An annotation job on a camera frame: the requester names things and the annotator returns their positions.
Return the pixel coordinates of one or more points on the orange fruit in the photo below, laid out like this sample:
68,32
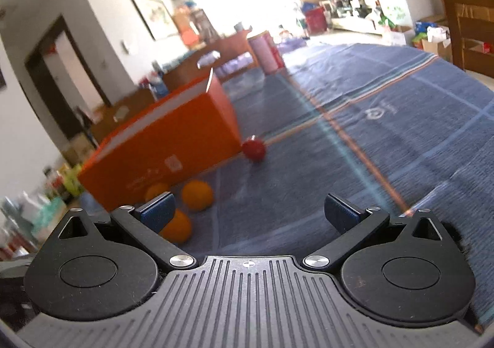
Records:
179,229
197,195
155,190

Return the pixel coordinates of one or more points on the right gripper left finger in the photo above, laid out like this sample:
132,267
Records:
143,224

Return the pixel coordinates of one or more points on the framed wall painting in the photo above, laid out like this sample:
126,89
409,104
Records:
156,18

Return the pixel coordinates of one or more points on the blue patterned tablecloth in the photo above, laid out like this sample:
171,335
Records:
392,127

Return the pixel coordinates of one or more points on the teal tissue pack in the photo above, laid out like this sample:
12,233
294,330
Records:
42,213

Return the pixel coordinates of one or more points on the pink canister yellow lid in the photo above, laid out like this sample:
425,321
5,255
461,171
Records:
266,52

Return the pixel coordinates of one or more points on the left wooden chair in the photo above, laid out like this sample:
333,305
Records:
471,31

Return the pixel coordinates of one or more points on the red apple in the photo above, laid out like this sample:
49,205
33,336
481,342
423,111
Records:
254,148

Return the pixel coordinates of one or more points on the red plastic basket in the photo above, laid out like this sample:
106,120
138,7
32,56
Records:
316,21

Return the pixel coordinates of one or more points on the orange cardboard box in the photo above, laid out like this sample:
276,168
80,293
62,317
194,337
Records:
189,131

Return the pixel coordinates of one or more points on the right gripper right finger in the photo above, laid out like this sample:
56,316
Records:
355,225

